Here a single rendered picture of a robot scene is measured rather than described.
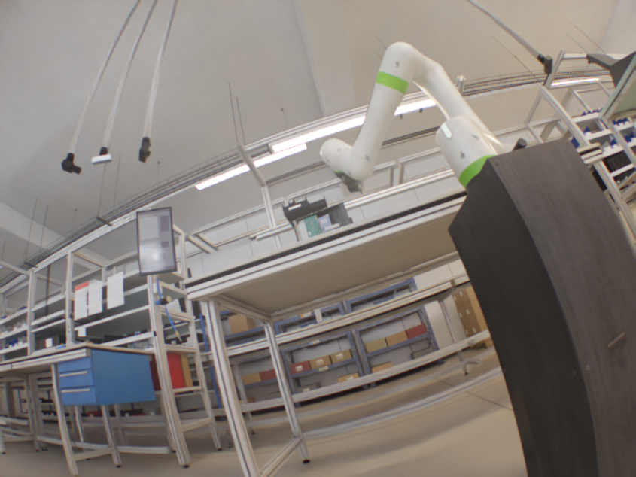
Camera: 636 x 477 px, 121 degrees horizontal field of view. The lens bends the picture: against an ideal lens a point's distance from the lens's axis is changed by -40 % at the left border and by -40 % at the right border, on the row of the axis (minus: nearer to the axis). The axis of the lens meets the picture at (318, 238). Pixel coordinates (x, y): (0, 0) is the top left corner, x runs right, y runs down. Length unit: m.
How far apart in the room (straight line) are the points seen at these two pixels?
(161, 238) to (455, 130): 2.06
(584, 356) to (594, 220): 0.25
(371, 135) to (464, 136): 0.38
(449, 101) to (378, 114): 0.25
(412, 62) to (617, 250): 0.82
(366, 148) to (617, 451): 1.09
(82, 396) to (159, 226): 1.34
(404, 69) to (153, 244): 1.99
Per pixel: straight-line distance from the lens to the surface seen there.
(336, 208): 1.35
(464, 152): 0.79
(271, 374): 5.10
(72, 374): 2.19
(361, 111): 1.97
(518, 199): 0.55
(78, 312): 3.23
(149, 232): 2.39
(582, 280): 0.57
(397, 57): 1.07
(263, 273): 1.07
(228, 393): 1.19
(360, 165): 1.08
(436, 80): 1.15
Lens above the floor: 0.57
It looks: 23 degrees up
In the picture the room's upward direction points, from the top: 17 degrees counter-clockwise
